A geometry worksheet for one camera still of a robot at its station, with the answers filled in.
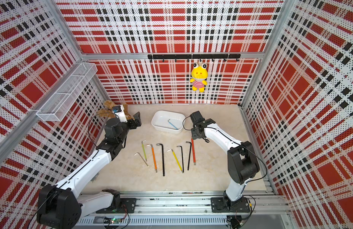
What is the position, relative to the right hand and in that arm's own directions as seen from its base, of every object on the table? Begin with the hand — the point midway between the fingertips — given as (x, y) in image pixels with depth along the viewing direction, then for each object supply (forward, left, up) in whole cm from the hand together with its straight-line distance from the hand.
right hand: (201, 132), depth 90 cm
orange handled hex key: (-12, +31, -12) cm, 35 cm away
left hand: (+3, +39, +16) cm, 42 cm away
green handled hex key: (-6, +39, -11) cm, 41 cm away
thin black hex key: (-12, +12, -11) cm, 20 cm away
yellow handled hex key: (-14, +16, -11) cm, 24 cm away
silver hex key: (-12, +39, -11) cm, 43 cm away
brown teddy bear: (+22, +70, -3) cm, 73 cm away
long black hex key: (-15, +24, -10) cm, 31 cm away
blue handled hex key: (+12, +17, -11) cm, 23 cm away
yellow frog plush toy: (+30, 0, +22) cm, 38 cm away
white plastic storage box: (+18, +24, -12) cm, 32 cm away
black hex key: (-10, +8, -11) cm, 17 cm away
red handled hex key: (-8, +5, -11) cm, 14 cm away
